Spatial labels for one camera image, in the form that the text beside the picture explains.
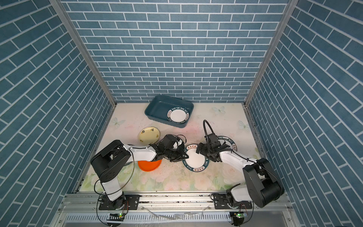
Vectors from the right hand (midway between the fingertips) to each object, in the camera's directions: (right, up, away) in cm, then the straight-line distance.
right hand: (201, 152), depth 90 cm
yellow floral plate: (-37, +10, +9) cm, 39 cm away
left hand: (-7, -3, -5) cm, 9 cm away
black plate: (-15, +2, -10) cm, 18 cm away
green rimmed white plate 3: (-4, -5, -5) cm, 8 cm away
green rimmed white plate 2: (+17, +6, +11) cm, 21 cm away
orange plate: (-33, -7, -5) cm, 35 cm away
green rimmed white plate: (-17, +24, +22) cm, 37 cm away
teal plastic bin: (-35, +29, +28) cm, 53 cm away
